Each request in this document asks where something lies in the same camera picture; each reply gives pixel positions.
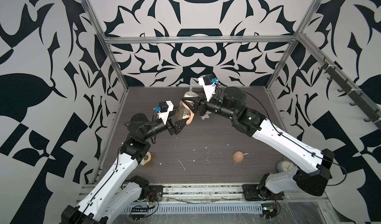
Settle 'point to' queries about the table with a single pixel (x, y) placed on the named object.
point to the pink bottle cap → (238, 156)
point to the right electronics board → (269, 210)
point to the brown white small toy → (147, 160)
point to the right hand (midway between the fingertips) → (186, 94)
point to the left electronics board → (138, 217)
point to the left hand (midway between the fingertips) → (183, 108)
